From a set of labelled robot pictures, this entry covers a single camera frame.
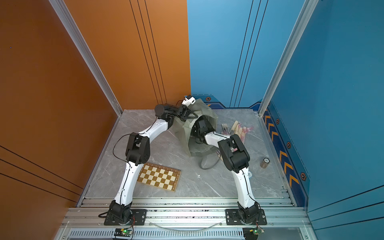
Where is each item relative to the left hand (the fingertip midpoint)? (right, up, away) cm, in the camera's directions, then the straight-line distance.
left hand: (196, 119), depth 78 cm
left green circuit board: (-35, -55, -7) cm, 65 cm away
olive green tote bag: (-7, -5, -1) cm, 8 cm away
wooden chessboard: (-19, -33, +6) cm, 38 cm away
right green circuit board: (+26, -55, -8) cm, 62 cm away
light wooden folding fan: (+27, -7, +30) cm, 41 cm away
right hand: (-5, -5, +25) cm, 26 cm away
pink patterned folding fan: (+32, -8, +28) cm, 43 cm away
